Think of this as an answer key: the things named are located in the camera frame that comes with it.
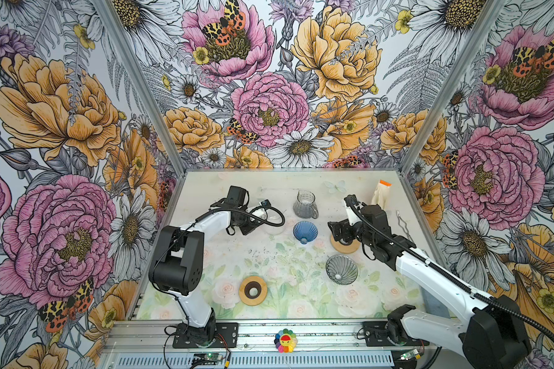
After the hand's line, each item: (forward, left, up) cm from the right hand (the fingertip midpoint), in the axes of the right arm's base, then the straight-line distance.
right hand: (341, 226), depth 84 cm
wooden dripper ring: (-2, -5, -13) cm, 14 cm away
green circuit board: (-36, +44, -14) cm, 59 cm away
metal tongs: (+9, -32, -16) cm, 37 cm away
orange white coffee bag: (+20, -23, -7) cm, 31 cm away
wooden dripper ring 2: (-17, +32, -14) cm, 39 cm away
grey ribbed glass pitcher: (+15, +12, -8) cm, 20 cm away
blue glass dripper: (+4, +12, -10) cm, 16 cm away
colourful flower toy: (-33, +21, -12) cm, 41 cm away
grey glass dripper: (-11, 0, -11) cm, 16 cm away
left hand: (+7, +33, -9) cm, 35 cm away
